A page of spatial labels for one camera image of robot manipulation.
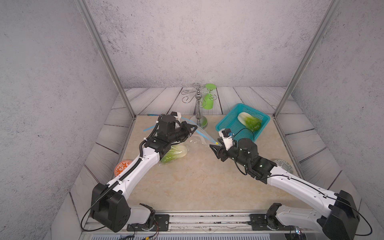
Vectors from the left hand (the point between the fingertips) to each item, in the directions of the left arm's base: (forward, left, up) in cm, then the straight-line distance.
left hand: (200, 126), depth 74 cm
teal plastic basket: (+24, -31, -32) cm, 51 cm away
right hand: (-6, -7, -5) cm, 10 cm away
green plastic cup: (+37, -7, -13) cm, 39 cm away
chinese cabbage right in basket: (+22, -37, -21) cm, 47 cm away
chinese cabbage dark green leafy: (0, +14, -22) cm, 26 cm away
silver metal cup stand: (+30, 0, -28) cm, 41 cm away
